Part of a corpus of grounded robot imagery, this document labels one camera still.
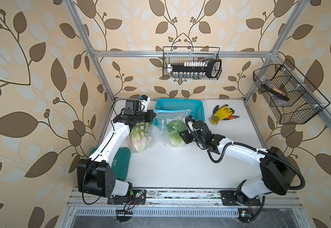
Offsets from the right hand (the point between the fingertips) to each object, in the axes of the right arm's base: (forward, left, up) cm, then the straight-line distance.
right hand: (181, 132), depth 86 cm
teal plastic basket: (+28, -14, -8) cm, 32 cm away
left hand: (+7, +16, +12) cm, 21 cm away
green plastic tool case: (-14, +37, -10) cm, 41 cm away
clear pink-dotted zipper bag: (-1, +25, -4) cm, 26 cm away
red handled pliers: (+20, -40, -12) cm, 46 cm away
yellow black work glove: (+22, -32, -11) cm, 41 cm away
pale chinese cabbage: (-1, +4, +7) cm, 9 cm away
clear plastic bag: (+1, +13, -2) cm, 13 cm away
